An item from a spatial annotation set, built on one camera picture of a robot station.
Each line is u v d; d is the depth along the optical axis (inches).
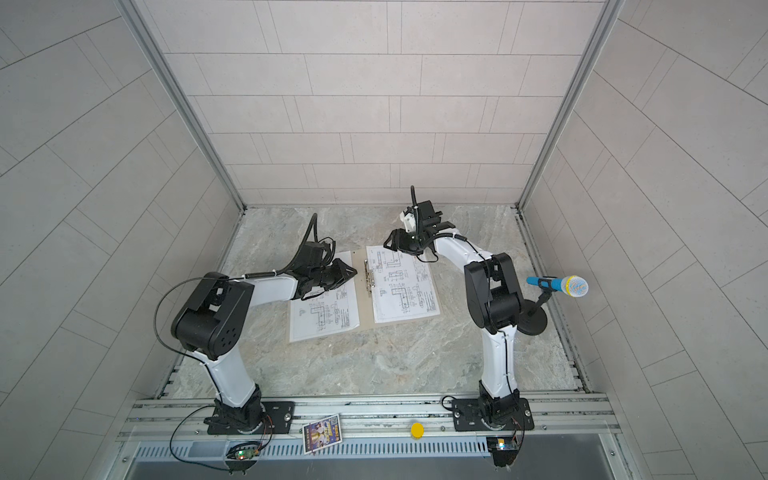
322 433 26.7
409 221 35.0
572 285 26.7
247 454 25.3
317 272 31.6
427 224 30.3
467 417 27.9
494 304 21.0
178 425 27.3
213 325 18.7
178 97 33.5
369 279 37.0
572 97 33.6
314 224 31.3
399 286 37.0
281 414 28.0
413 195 30.9
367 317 34.5
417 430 25.8
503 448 26.8
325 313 35.0
